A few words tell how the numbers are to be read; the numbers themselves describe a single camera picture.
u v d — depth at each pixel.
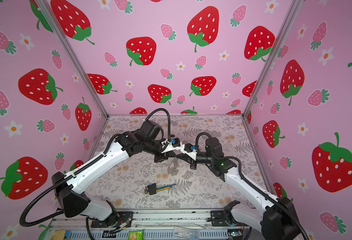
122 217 0.75
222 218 0.71
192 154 0.62
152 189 0.84
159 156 0.62
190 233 0.69
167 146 0.58
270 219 0.39
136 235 0.69
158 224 0.73
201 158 0.65
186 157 0.65
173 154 0.68
